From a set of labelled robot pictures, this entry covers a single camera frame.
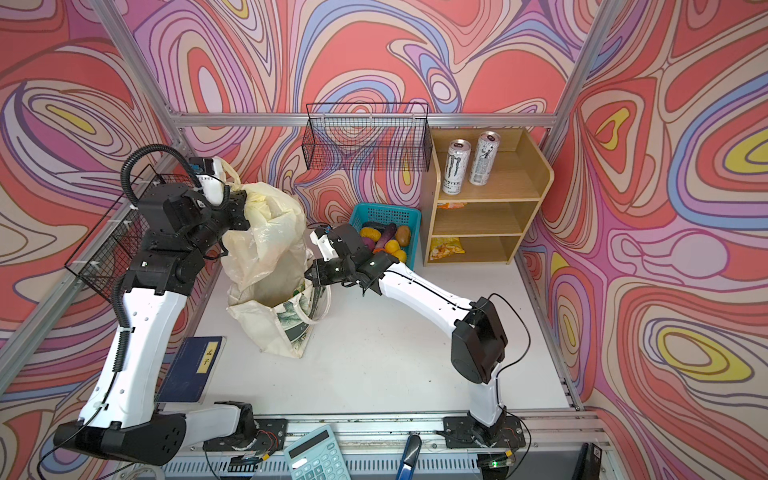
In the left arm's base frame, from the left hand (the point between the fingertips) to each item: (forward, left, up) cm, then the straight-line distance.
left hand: (246, 189), depth 64 cm
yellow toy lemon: (+17, -32, -38) cm, 53 cm away
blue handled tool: (-45, -35, -40) cm, 70 cm away
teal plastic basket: (+34, -31, -39) cm, 60 cm away
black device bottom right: (-46, -77, -43) cm, 99 cm away
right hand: (-8, -10, -23) cm, 27 cm away
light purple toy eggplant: (+26, -31, -41) cm, 57 cm away
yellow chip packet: (+19, -51, -42) cm, 69 cm away
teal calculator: (-44, -14, -44) cm, 64 cm away
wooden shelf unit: (+16, -63, -27) cm, 70 cm away
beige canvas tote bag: (-18, -5, -30) cm, 36 cm away
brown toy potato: (+25, -37, -41) cm, 61 cm away
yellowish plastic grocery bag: (-11, -2, -11) cm, 16 cm away
